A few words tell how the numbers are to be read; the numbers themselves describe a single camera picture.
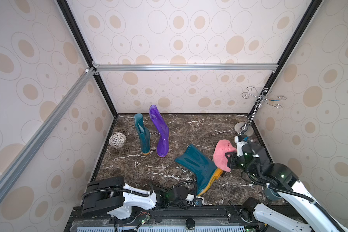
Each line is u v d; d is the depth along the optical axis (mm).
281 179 435
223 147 692
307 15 703
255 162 485
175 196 586
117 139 1022
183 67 896
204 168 852
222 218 738
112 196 472
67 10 684
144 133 773
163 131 924
